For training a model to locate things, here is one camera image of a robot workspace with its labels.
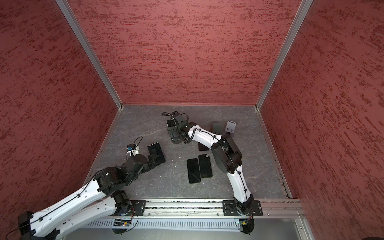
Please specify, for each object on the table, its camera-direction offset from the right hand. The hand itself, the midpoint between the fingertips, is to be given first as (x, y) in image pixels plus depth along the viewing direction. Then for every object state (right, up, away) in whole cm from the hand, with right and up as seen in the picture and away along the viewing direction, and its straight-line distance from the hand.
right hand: (175, 131), depth 95 cm
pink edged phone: (+18, -11, +2) cm, 21 cm away
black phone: (+19, -21, -5) cm, 29 cm away
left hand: (-12, -15, -18) cm, 26 cm away
